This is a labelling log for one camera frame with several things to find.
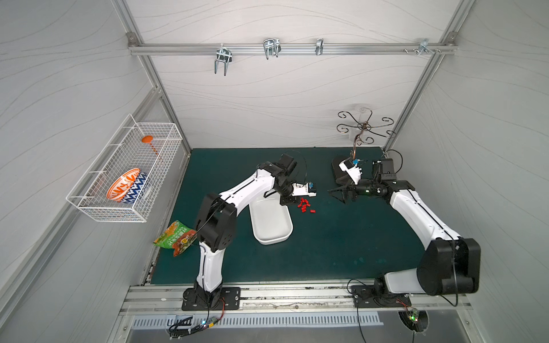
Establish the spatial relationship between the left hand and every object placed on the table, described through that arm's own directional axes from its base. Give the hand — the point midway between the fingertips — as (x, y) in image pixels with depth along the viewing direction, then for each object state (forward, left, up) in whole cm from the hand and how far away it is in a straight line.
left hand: (298, 198), depth 87 cm
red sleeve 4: (+3, -4, -11) cm, 12 cm away
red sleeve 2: (+5, -5, -10) cm, 12 cm away
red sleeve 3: (+3, -1, -11) cm, 12 cm away
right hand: (+2, -14, +8) cm, 16 cm away
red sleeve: (-6, -1, +8) cm, 10 cm away
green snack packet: (-15, +49, -7) cm, 51 cm away
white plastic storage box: (-5, +12, -10) cm, 16 cm away
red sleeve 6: (0, -7, -11) cm, 13 cm away
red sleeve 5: (0, -3, -11) cm, 11 cm away
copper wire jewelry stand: (+22, -26, +20) cm, 39 cm away
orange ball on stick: (+11, +57, +22) cm, 62 cm away
